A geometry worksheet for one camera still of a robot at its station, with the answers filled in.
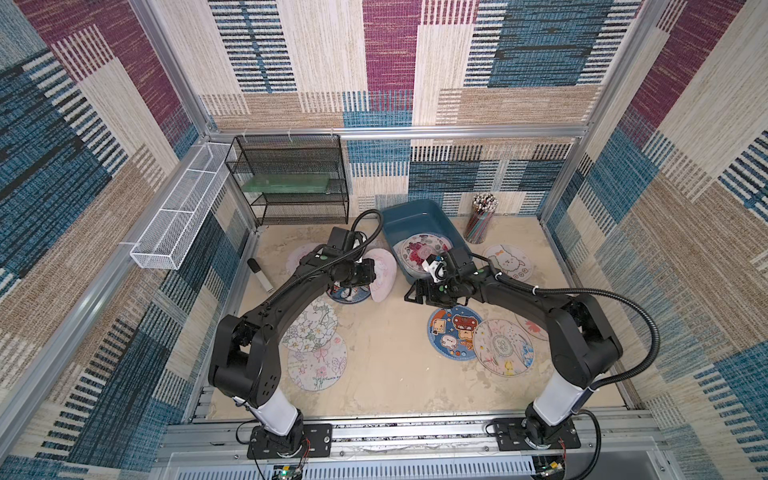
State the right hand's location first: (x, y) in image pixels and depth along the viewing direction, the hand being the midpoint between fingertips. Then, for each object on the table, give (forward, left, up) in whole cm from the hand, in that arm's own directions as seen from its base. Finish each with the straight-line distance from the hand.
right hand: (420, 302), depth 89 cm
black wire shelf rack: (+45, +41, +21) cm, 64 cm away
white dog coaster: (+21, -34, -8) cm, 41 cm away
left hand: (+5, +12, +7) cm, 15 cm away
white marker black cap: (+15, +53, -3) cm, 55 cm away
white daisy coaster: (-5, +32, -7) cm, 33 cm away
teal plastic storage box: (+41, -4, -6) cm, 42 cm away
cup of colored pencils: (+29, -22, +10) cm, 38 cm away
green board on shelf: (+31, +41, +20) cm, 55 cm away
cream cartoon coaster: (-10, -24, -9) cm, 28 cm away
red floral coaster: (+24, 0, -5) cm, 25 cm away
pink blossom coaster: (-16, +28, -8) cm, 34 cm away
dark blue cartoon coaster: (+7, +23, -6) cm, 25 cm away
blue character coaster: (-6, -9, -8) cm, 14 cm away
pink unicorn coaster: (+10, +10, +3) cm, 14 cm away
